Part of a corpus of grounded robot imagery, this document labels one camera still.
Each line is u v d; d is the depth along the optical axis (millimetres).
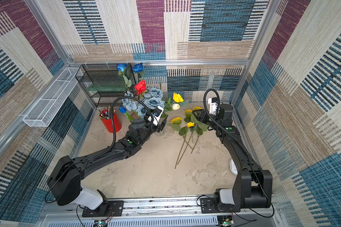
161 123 700
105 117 943
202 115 702
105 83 1060
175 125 1024
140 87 753
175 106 747
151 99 716
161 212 729
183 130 1021
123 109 778
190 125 1021
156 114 627
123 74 796
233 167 830
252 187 411
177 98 791
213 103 727
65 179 419
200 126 1049
